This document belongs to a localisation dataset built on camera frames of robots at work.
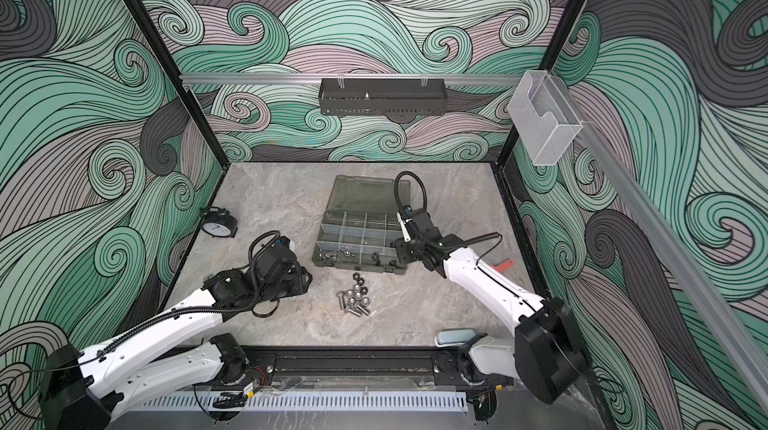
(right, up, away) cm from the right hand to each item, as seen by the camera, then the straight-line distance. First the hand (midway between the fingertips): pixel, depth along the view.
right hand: (404, 244), depth 85 cm
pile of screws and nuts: (-14, -16, -1) cm, 21 cm away
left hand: (-26, -7, -6) cm, 28 cm away
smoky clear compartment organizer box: (-14, +3, +15) cm, 21 cm away
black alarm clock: (-59, +6, +8) cm, 59 cm away
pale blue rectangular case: (+12, -23, -8) cm, 27 cm away
